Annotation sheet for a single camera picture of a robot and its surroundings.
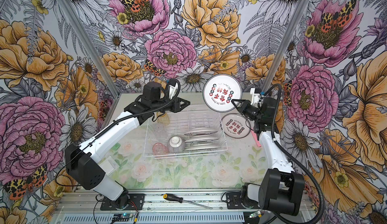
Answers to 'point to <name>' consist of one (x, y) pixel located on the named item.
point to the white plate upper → (200, 132)
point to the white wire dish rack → (192, 118)
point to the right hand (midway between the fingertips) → (231, 104)
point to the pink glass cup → (159, 149)
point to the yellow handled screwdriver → (179, 199)
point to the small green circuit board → (121, 217)
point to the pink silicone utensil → (255, 138)
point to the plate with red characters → (236, 125)
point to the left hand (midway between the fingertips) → (187, 107)
